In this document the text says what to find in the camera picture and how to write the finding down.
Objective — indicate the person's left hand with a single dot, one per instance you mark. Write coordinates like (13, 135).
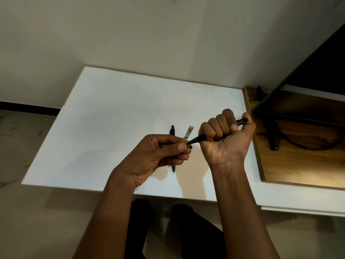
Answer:
(142, 160)

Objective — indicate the person's right hand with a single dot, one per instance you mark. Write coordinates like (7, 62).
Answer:
(229, 148)

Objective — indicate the person's right forearm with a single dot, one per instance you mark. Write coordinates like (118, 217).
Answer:
(241, 218)

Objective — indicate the brown wooden board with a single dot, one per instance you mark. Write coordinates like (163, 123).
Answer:
(299, 169)

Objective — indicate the person's left forearm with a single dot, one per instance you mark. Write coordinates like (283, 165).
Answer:
(102, 223)

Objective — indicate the black television foot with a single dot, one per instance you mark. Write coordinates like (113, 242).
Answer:
(274, 142)

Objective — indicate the black television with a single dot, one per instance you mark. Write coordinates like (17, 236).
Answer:
(318, 67)

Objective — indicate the person's black trousers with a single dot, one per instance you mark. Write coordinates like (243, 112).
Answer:
(196, 234)

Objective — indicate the black skirting board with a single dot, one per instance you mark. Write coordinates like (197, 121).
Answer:
(29, 108)

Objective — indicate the grey lead refill case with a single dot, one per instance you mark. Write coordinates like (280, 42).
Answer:
(188, 132)

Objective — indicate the black mechanical pencil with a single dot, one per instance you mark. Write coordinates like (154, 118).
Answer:
(198, 138)
(172, 130)

